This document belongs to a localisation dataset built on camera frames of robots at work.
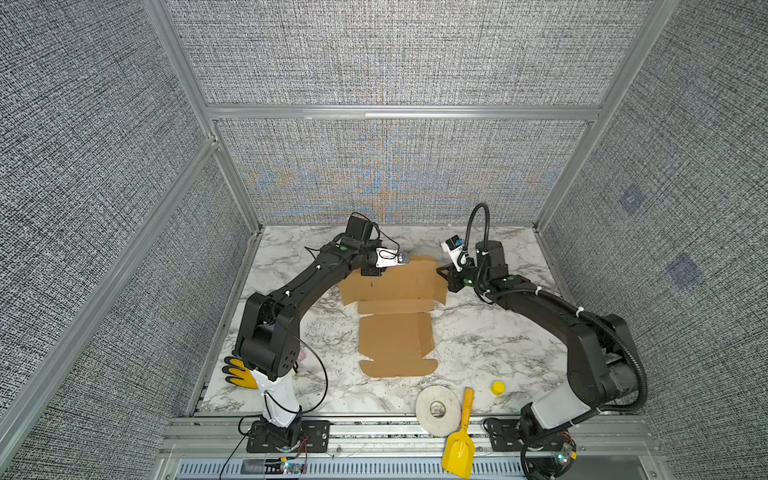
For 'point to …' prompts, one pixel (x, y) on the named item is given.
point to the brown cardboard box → (398, 333)
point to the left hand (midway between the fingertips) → (384, 253)
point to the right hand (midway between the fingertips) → (440, 267)
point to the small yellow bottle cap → (498, 388)
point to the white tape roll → (438, 411)
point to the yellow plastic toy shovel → (458, 453)
